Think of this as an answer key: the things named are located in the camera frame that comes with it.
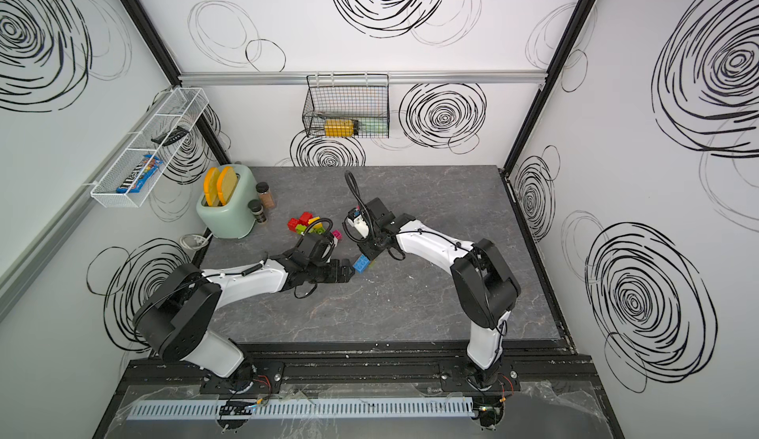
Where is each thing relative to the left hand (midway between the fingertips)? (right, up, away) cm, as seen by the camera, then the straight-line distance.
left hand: (344, 272), depth 90 cm
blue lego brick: (+5, +3, -1) cm, 7 cm away
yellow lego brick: (-5, +16, -18) cm, 24 cm away
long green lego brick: (-17, +12, +13) cm, 24 cm away
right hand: (+8, +9, 0) cm, 12 cm away
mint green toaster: (-35, +16, +3) cm, 39 cm away
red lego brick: (-16, +15, +12) cm, 26 cm away
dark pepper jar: (-31, +19, +8) cm, 37 cm away
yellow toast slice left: (-40, +28, -3) cm, 49 cm away
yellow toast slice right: (-36, +27, 0) cm, 45 cm away
